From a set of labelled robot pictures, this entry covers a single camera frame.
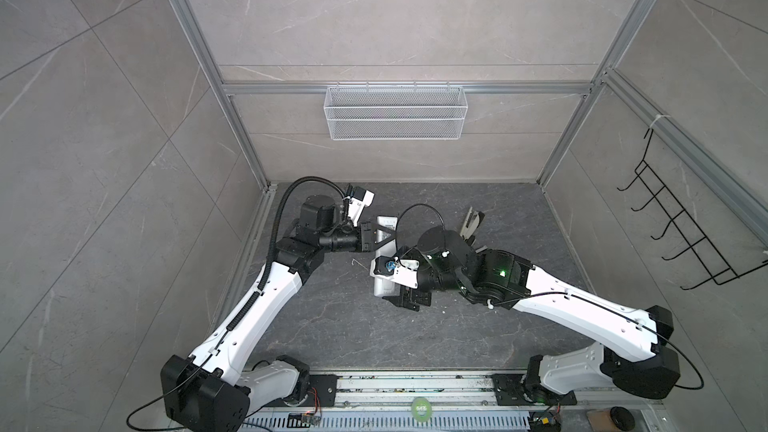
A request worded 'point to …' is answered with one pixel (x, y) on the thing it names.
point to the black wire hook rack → (701, 251)
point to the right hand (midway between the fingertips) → (388, 272)
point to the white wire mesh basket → (396, 113)
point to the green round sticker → (421, 409)
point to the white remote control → (385, 287)
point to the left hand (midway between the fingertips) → (394, 230)
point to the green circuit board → (544, 421)
